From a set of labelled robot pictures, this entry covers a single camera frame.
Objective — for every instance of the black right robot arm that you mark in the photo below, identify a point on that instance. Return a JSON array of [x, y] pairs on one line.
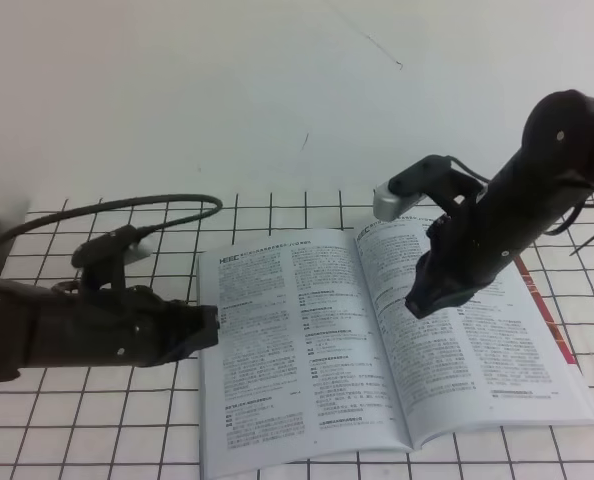
[[556, 157]]

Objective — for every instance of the white black grid tablecloth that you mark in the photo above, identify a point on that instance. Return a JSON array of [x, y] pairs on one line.
[[125, 423]]

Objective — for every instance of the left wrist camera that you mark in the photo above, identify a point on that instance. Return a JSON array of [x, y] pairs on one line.
[[125, 243]]

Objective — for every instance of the book red cover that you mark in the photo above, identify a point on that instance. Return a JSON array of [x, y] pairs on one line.
[[318, 353]]

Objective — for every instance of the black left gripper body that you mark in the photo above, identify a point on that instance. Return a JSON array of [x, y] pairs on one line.
[[106, 328]]

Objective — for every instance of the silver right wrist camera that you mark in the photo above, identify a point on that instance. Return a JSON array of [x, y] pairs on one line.
[[440, 178]]

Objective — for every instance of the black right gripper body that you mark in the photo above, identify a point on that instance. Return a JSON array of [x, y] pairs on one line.
[[470, 249]]

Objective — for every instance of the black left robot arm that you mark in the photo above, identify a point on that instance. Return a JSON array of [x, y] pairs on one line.
[[18, 304]]

